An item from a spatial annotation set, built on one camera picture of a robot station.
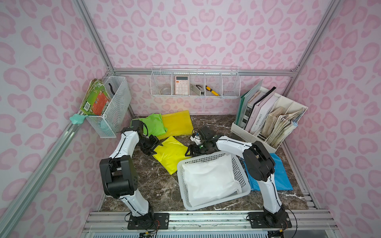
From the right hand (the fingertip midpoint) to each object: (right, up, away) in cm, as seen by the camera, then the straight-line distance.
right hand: (189, 154), depth 92 cm
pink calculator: (-5, +44, +3) cm, 44 cm away
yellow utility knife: (+13, +42, +6) cm, 45 cm away
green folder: (+33, +34, -5) cm, 48 cm away
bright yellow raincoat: (-12, 0, +3) cm, 13 cm away
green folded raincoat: (-27, +19, +19) cm, 38 cm away
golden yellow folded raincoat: (-10, +19, +22) cm, 31 cm away
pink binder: (+43, +26, -1) cm, 50 cm away
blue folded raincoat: (+29, +2, -36) cm, 47 cm away
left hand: (-18, +7, -3) cm, 19 cm away
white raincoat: (+12, -12, -10) cm, 19 cm away
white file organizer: (+51, +23, +4) cm, 56 cm away
